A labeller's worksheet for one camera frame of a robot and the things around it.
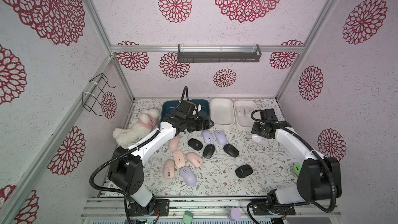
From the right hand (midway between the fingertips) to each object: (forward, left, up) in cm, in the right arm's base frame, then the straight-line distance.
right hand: (256, 127), depth 89 cm
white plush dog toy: (0, +64, +3) cm, 64 cm away
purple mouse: (-2, +28, -8) cm, 29 cm away
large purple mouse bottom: (-25, +38, -9) cm, 47 cm away
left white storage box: (+23, +17, -14) cm, 32 cm away
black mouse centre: (-10, +27, -10) cm, 31 cm away
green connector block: (-44, +37, -9) cm, 58 cm away
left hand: (-5, +29, +8) cm, 30 cm away
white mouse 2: (-6, +1, -2) cm, 7 cm away
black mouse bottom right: (-22, +9, -10) cm, 25 cm away
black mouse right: (-9, +14, -11) cm, 20 cm away
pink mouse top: (-6, +49, -9) cm, 50 cm away
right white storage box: (+9, +4, -7) cm, 12 cm away
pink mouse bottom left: (-22, +49, -8) cm, 54 cm away
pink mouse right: (-17, +36, -7) cm, 40 cm away
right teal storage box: (+21, +30, -8) cm, 37 cm away
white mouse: (+20, +5, -9) cm, 23 cm away
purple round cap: (-42, +17, -3) cm, 46 cm away
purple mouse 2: (-1, +20, -10) cm, 22 cm away
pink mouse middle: (-16, +44, -9) cm, 48 cm away
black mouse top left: (-7, +35, -8) cm, 37 cm away
